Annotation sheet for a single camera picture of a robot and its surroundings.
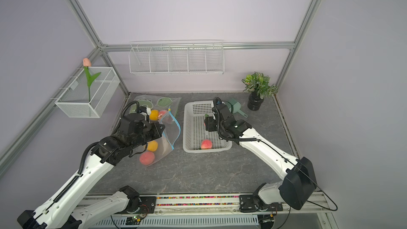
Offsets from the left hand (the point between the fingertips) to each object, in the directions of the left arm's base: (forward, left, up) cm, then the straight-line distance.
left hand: (165, 127), depth 71 cm
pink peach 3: (0, -18, -20) cm, 27 cm away
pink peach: (+25, +8, -20) cm, 33 cm away
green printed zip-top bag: (+37, +17, -24) cm, 47 cm away
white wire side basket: (+15, +43, +6) cm, 46 cm away
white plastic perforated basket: (+12, -11, -26) cm, 31 cm away
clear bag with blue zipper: (-1, +9, -22) cm, 23 cm away
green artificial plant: (+27, -50, 0) cm, 57 cm away
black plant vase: (+28, -52, -18) cm, 62 cm away
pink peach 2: (-6, +13, -19) cm, 24 cm away
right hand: (+7, -20, -5) cm, 22 cm away
